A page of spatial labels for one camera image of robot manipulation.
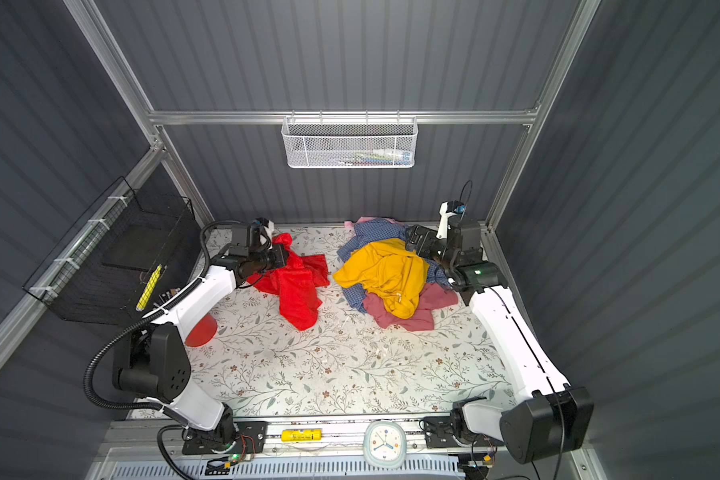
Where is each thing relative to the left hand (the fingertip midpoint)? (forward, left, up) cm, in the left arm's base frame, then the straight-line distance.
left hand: (286, 251), depth 90 cm
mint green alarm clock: (-50, -26, -15) cm, 58 cm away
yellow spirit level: (-46, -6, -16) cm, 49 cm away
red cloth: (-8, -3, -6) cm, 10 cm away
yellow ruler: (-22, +28, +10) cm, 37 cm away
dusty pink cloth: (-18, -41, -15) cm, 47 cm away
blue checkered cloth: (+16, -31, -8) cm, 35 cm away
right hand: (-8, -39, +13) cm, 42 cm away
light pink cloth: (+27, -20, -16) cm, 37 cm away
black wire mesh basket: (-9, +37, +11) cm, 39 cm away
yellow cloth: (-4, -31, -7) cm, 32 cm away
